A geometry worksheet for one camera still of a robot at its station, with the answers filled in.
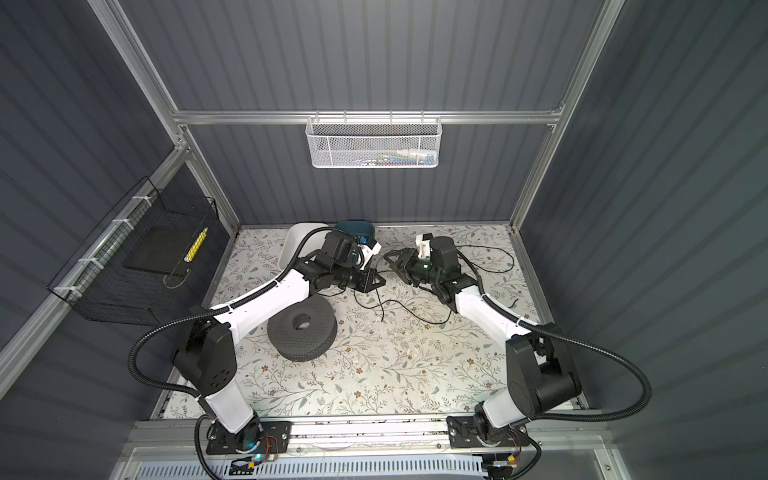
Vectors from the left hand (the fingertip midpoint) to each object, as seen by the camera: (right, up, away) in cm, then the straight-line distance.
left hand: (386, 281), depth 83 cm
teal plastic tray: (-11, +18, +28) cm, 35 cm away
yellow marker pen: (-50, +10, -6) cm, 51 cm away
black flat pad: (-56, +9, -8) cm, 58 cm away
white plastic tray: (-36, +15, +32) cm, 50 cm away
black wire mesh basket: (-63, +1, -18) cm, 66 cm away
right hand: (+1, +5, -1) cm, 6 cm away
